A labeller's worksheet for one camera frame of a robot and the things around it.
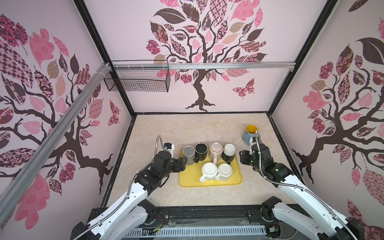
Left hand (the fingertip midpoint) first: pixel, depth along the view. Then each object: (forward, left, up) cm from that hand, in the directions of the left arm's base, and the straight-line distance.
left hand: (182, 162), depth 79 cm
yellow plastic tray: (-4, -4, -12) cm, 14 cm away
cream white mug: (-3, -24, -6) cm, 25 cm away
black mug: (+8, -11, -4) cm, 14 cm away
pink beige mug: (+7, -19, -2) cm, 20 cm away
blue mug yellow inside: (+28, -46, -9) cm, 55 cm away
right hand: (+5, -33, +3) cm, 33 cm away
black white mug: (+7, -27, -5) cm, 29 cm away
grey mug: (+7, -4, -2) cm, 8 cm away
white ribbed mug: (-3, -15, -5) cm, 16 cm away
